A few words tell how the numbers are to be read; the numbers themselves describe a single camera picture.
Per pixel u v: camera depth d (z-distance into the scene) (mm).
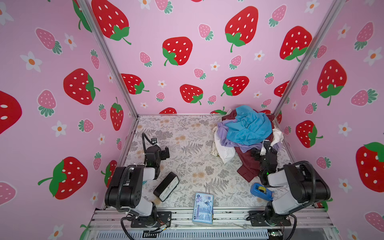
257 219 731
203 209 717
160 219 732
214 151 973
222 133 978
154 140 827
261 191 786
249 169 912
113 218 748
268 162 696
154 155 731
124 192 448
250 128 904
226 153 930
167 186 760
